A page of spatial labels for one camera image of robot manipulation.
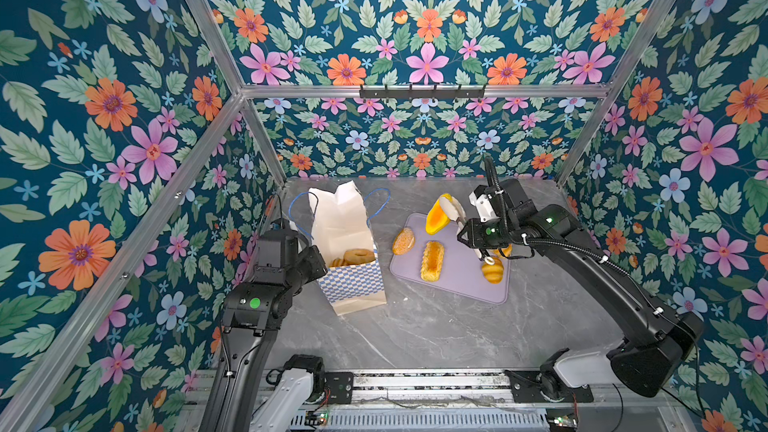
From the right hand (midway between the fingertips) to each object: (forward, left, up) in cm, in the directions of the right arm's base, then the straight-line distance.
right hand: (461, 234), depth 73 cm
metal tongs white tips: (+5, +1, +2) cm, 6 cm away
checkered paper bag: (+14, +36, -20) cm, 43 cm away
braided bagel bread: (+5, +29, -18) cm, 34 cm away
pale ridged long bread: (-8, -8, +5) cm, 12 cm away
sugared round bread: (+11, +15, -20) cm, 27 cm away
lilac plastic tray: (+4, -4, -24) cm, 25 cm away
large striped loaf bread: (+5, +36, -22) cm, 42 cm away
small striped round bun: (+1, -13, -23) cm, 26 cm away
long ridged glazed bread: (+5, +6, -22) cm, 23 cm away
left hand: (-5, +33, +3) cm, 34 cm away
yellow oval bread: (+7, +5, -3) cm, 9 cm away
